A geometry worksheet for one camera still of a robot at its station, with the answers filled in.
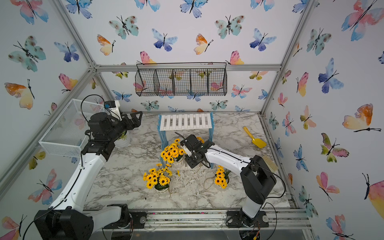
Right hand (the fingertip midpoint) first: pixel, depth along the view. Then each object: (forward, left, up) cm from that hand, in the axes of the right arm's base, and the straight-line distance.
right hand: (192, 158), depth 86 cm
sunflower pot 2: (-15, +15, +7) cm, 22 cm away
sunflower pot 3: (-2, +10, +9) cm, 14 cm away
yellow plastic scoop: (+19, -44, -9) cm, 49 cm away
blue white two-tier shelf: (+11, +6, +18) cm, 22 cm away
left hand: (+10, +28, +25) cm, 39 cm away
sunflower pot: (-12, -15, +6) cm, 20 cm away
